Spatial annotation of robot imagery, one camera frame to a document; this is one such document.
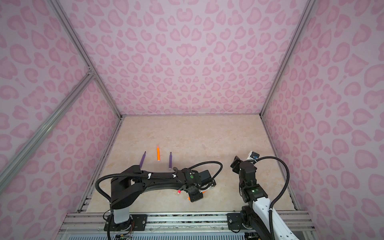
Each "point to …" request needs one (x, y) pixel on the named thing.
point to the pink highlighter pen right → (179, 191)
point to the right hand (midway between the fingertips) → (240, 158)
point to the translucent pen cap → (158, 146)
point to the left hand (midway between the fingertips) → (198, 193)
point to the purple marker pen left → (142, 159)
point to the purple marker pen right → (170, 161)
